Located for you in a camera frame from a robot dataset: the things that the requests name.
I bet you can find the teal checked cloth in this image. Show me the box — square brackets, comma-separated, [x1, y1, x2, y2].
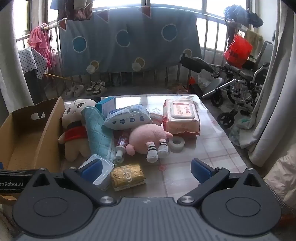
[81, 106, 115, 162]

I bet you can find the pink pig plush toy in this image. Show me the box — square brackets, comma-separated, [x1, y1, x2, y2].
[126, 123, 173, 163]

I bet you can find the clear plastic container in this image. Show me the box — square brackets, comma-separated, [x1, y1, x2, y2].
[77, 154, 114, 191]

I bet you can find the cream plush doll red shirt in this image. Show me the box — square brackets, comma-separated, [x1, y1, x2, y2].
[58, 99, 96, 162]

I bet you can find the gold foil packet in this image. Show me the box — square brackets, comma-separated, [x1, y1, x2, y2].
[110, 164, 146, 191]

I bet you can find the brown cardboard box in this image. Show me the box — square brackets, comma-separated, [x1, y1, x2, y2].
[1, 97, 65, 172]

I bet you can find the white tape roll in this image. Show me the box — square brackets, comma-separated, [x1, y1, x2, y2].
[168, 136, 185, 153]

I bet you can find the red white toothpaste tube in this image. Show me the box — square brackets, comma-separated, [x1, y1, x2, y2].
[115, 130, 130, 163]

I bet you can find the pink wet wipes pack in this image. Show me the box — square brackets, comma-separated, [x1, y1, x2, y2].
[163, 99, 200, 138]

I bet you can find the blue white tissue pack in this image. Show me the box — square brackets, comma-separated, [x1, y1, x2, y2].
[103, 104, 152, 131]

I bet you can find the blue white carton box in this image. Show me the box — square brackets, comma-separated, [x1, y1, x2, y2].
[95, 97, 116, 118]

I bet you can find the orange striped small pack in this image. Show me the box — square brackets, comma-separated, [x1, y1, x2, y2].
[149, 113, 164, 126]

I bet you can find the right grey curtain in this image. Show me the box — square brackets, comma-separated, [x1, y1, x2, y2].
[239, 1, 295, 167]

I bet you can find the grey curtain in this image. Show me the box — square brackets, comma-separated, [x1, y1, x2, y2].
[239, 1, 295, 167]
[1, 1, 33, 113]

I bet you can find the black white sneakers pair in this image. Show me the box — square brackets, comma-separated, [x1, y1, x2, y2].
[86, 80, 107, 96]

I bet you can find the left grey curtain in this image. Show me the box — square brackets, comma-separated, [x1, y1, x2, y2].
[1, 1, 33, 113]

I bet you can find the black wheelchair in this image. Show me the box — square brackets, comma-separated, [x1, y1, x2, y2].
[180, 41, 273, 129]

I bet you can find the polka dot hanging cloth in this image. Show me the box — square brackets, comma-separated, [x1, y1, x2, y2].
[18, 47, 48, 80]

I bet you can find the red plastic bag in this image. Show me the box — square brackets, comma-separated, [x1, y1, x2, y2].
[224, 35, 253, 68]

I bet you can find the blue dotted hanging blanket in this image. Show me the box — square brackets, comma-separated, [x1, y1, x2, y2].
[60, 7, 202, 76]

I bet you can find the pink hanging garment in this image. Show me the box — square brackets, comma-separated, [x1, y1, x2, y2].
[28, 23, 56, 69]

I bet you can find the metal window railing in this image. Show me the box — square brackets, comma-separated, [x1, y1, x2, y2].
[13, 1, 248, 87]

